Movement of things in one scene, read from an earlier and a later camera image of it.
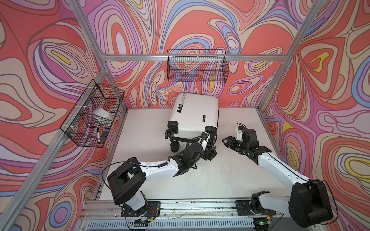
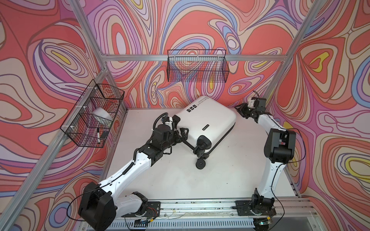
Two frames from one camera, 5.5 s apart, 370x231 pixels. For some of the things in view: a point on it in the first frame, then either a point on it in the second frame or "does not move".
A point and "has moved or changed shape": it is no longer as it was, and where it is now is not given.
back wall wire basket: [199, 65] does not move
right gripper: [232, 139] to [241, 107]
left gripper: [205, 157] to [184, 137]
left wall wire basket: [88, 123] does not move
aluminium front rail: [99, 210] does not move
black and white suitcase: [192, 115] has moved or changed shape
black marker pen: [98, 135] does not move
